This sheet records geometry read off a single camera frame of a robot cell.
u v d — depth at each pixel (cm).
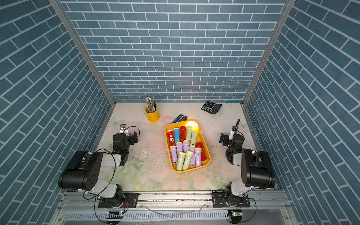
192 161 84
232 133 84
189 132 97
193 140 94
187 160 83
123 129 79
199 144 92
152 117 103
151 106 103
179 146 91
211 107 116
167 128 97
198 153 85
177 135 97
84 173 45
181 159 82
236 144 72
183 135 98
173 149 89
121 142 72
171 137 96
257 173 46
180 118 108
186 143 92
